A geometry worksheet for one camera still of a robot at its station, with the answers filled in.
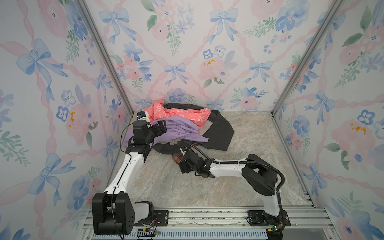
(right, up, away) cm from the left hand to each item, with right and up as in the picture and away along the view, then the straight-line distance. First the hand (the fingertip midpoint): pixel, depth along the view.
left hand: (159, 121), depth 81 cm
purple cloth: (+9, -4, +13) cm, 16 cm away
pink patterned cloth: (-4, +8, +16) cm, 18 cm away
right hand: (+12, -23, +10) cm, 28 cm away
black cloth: (+36, -6, +29) cm, 47 cm away
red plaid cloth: (+8, -22, +13) cm, 27 cm away
